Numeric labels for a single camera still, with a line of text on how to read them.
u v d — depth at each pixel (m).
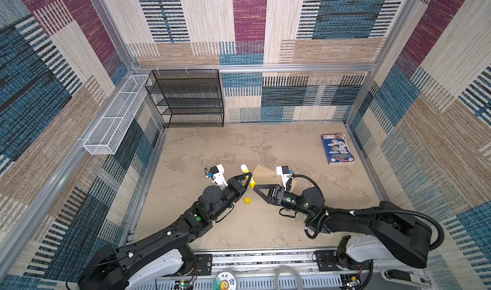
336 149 1.05
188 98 1.11
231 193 0.66
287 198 0.66
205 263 0.73
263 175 1.03
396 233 0.44
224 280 0.64
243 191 0.66
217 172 0.69
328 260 0.73
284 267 0.75
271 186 0.66
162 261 0.57
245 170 0.73
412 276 0.67
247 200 0.87
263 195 0.66
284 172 0.71
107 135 0.71
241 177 0.71
